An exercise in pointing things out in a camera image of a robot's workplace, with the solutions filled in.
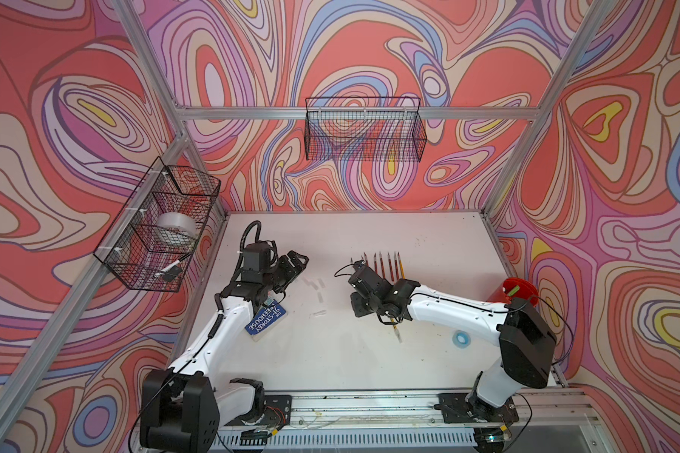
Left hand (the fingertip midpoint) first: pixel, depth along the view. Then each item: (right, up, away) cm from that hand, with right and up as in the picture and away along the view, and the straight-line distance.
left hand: (306, 265), depth 82 cm
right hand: (+17, -13, +2) cm, 21 cm away
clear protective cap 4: (+3, -16, +9) cm, 19 cm away
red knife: (+20, -1, +22) cm, 30 cm away
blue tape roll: (+46, -22, 0) cm, 51 cm away
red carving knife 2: (+30, -2, +20) cm, 37 cm away
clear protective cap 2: (0, -8, +17) cm, 18 cm away
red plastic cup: (+63, -7, +2) cm, 63 cm away
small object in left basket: (-34, -1, -10) cm, 35 cm away
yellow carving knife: (+33, -4, +20) cm, 38 cm away
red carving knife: (+29, -2, +22) cm, 36 cm away
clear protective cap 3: (+3, -12, +12) cm, 18 cm away
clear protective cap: (+4, -8, +17) cm, 19 cm away
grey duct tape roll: (-33, +10, -10) cm, 36 cm away
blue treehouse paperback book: (-13, -17, +5) cm, 23 cm away
